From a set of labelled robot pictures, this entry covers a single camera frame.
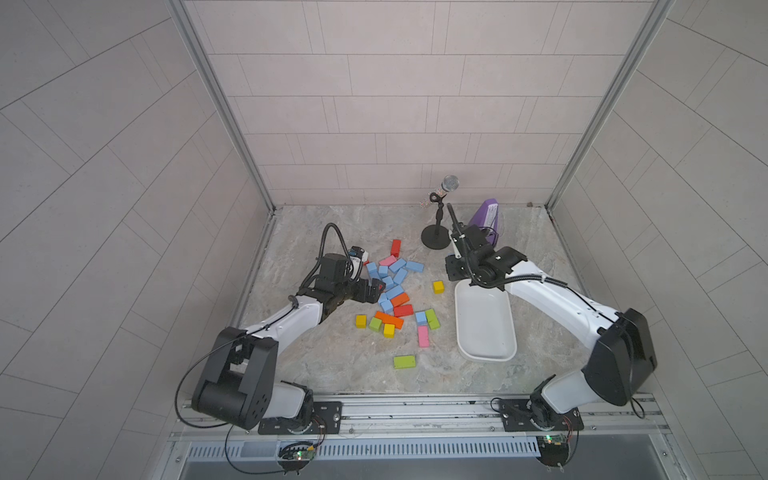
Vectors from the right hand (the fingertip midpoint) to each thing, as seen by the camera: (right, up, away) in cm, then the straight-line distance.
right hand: (449, 264), depth 85 cm
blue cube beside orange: (-18, -13, +3) cm, 23 cm away
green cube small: (-21, -17, 0) cm, 27 cm away
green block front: (-13, -25, -6) cm, 29 cm away
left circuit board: (-37, -40, -19) cm, 58 cm away
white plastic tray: (+11, -17, +1) cm, 21 cm away
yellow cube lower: (-17, -19, 0) cm, 26 cm away
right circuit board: (+22, -41, -16) cm, 50 cm away
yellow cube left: (-26, -16, 0) cm, 30 cm away
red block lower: (-13, -15, +5) cm, 20 cm away
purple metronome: (+14, +14, +11) cm, 23 cm away
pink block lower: (-7, -21, -1) cm, 22 cm away
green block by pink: (-5, -16, +2) cm, 17 cm away
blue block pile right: (-9, -2, +15) cm, 17 cm away
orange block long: (-18, -17, +2) cm, 24 cm away
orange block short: (-14, -12, +6) cm, 19 cm away
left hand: (-21, -5, +4) cm, 22 cm away
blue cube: (-8, -16, +1) cm, 18 cm away
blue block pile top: (-15, -2, +13) cm, 20 cm away
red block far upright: (-16, +3, +17) cm, 24 cm away
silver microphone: (0, +23, 0) cm, 23 cm away
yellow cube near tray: (-2, -8, +8) cm, 12 cm away
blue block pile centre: (-14, -5, +11) cm, 19 cm away
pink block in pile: (-18, -1, +14) cm, 23 cm away
